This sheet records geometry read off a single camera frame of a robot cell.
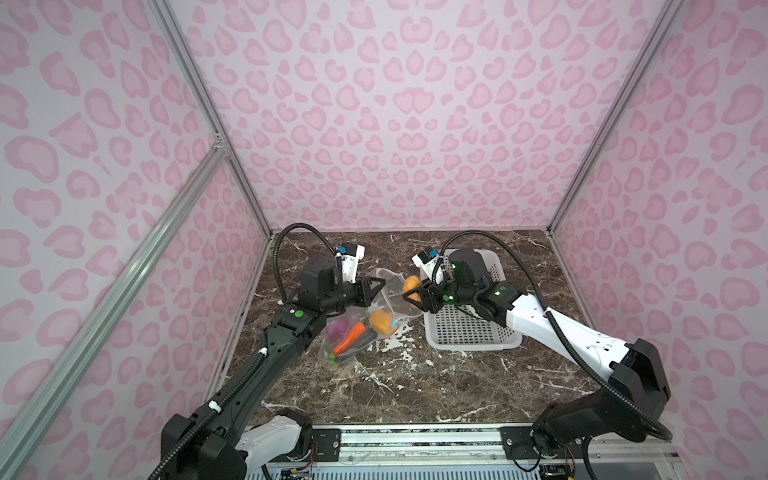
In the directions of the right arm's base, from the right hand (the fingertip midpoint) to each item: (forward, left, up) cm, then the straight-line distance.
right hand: (412, 289), depth 76 cm
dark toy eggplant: (-4, +13, -19) cm, 23 cm away
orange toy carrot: (-3, +16, -18) cm, 24 cm away
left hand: (0, +6, +5) cm, 8 cm away
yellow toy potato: (-2, +9, -14) cm, 16 cm away
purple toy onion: (-3, +22, -17) cm, 28 cm away
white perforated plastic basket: (0, -15, -22) cm, 27 cm away
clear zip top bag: (-2, +6, -1) cm, 6 cm away
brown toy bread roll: (0, 0, +3) cm, 3 cm away
